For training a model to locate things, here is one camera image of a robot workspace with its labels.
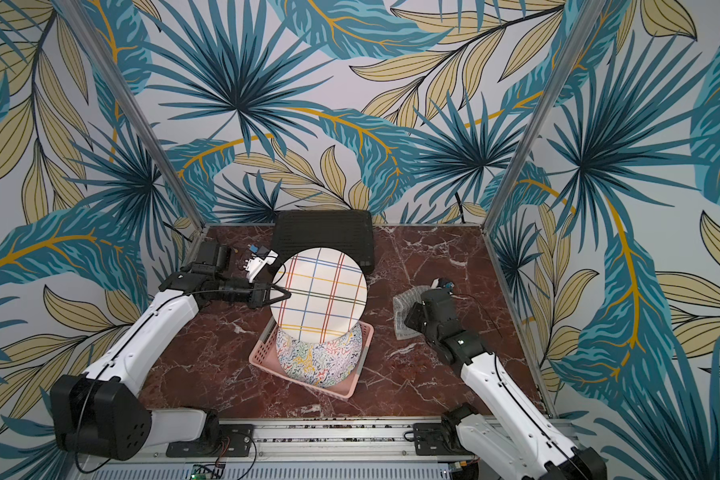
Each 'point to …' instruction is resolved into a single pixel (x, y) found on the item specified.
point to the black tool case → (295, 231)
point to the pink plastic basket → (264, 355)
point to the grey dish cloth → (402, 303)
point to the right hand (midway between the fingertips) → (413, 307)
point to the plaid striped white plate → (328, 295)
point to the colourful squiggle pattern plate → (321, 365)
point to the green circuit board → (198, 476)
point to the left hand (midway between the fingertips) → (285, 298)
